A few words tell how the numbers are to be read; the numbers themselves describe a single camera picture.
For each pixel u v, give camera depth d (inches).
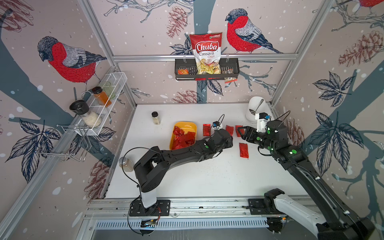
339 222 14.9
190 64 37.3
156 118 40.4
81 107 23.2
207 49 32.0
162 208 28.8
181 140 37.5
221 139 24.5
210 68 34.3
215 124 30.2
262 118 25.0
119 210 29.4
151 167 19.5
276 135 20.6
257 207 28.4
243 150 37.0
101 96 28.1
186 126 40.3
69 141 23.1
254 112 43.3
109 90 29.9
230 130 40.8
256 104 41.2
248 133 25.2
